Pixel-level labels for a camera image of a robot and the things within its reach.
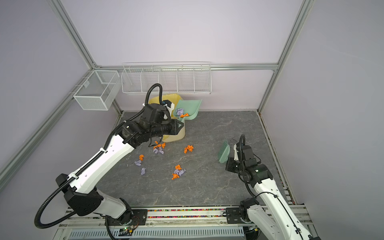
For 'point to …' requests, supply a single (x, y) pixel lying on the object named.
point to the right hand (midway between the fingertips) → (228, 163)
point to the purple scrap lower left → (143, 171)
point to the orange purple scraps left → (139, 162)
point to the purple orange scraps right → (180, 112)
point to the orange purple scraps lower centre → (178, 172)
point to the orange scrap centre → (189, 147)
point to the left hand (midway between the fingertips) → (182, 127)
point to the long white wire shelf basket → (192, 78)
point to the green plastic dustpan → (190, 106)
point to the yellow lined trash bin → (169, 138)
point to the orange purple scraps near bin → (159, 147)
